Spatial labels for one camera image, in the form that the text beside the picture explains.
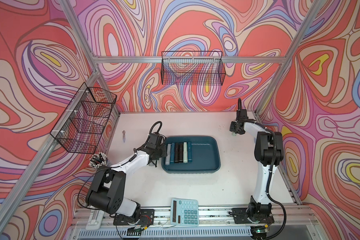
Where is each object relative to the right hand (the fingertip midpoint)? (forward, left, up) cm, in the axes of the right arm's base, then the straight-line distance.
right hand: (235, 131), depth 107 cm
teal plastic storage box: (-19, +24, 0) cm, 31 cm away
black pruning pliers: (-18, +43, +2) cm, 47 cm away
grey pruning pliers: (-21, +49, +3) cm, 53 cm away
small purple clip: (-1, +81, +1) cm, 81 cm away
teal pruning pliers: (-17, +46, +2) cm, 49 cm away
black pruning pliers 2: (-17, +40, +3) cm, 44 cm away
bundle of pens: (-28, +83, +16) cm, 89 cm away
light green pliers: (-2, +2, 0) cm, 3 cm away
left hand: (-18, +50, +5) cm, 53 cm away
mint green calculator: (-50, +40, +1) cm, 64 cm away
